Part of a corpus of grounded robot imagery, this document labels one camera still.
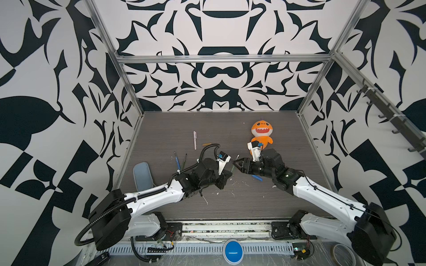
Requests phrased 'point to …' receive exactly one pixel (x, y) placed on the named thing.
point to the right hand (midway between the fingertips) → (235, 162)
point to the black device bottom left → (99, 260)
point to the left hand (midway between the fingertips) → (232, 171)
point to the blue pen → (177, 160)
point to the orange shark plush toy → (262, 130)
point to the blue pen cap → (257, 177)
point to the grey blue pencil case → (143, 178)
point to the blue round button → (233, 251)
